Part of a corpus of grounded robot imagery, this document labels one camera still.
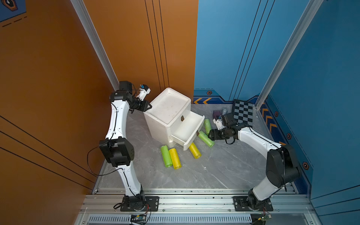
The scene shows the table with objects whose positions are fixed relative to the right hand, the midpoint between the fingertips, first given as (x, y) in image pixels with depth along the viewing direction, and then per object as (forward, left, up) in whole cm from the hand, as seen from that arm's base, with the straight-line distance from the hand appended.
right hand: (213, 135), depth 91 cm
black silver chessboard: (+26, -28, -6) cm, 39 cm away
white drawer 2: (+2, +18, 0) cm, 19 cm away
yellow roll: (-8, +12, -5) cm, 16 cm away
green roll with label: (+1, +5, -6) cm, 8 cm away
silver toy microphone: (+26, -13, -6) cm, 30 cm away
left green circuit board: (-44, +42, -11) cm, 62 cm away
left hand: (+11, +41, +18) cm, 46 cm away
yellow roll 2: (-13, +25, -6) cm, 29 cm away
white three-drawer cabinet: (-1, +26, +16) cm, 31 cm away
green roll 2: (-14, +30, -6) cm, 33 cm away
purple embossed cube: (+22, -6, -4) cm, 23 cm away
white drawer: (-2, +25, +14) cm, 29 cm away
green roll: (+12, +2, -5) cm, 13 cm away
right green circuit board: (-43, -21, -10) cm, 49 cm away
